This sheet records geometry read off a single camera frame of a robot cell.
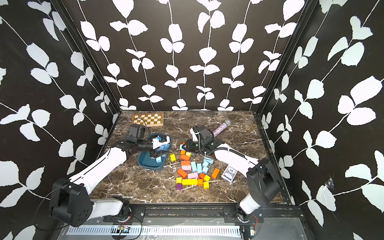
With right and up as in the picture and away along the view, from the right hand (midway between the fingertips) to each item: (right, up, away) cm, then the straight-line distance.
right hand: (181, 145), depth 82 cm
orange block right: (+20, -18, +6) cm, 27 cm away
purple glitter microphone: (+28, +10, +25) cm, 39 cm away
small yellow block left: (-7, -9, +11) cm, 16 cm away
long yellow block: (+3, -22, +2) cm, 22 cm away
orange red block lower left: (0, -17, +4) cm, 18 cm away
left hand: (-7, +1, -2) cm, 7 cm away
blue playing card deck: (+28, -18, +4) cm, 33 cm away
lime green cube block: (+4, -8, +12) cm, 15 cm away
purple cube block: (-1, -24, 0) cm, 24 cm away
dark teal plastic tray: (-23, -12, +9) cm, 27 cm away
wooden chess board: (-23, +16, +28) cm, 40 cm away
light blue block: (-15, -10, +9) cm, 20 cm away
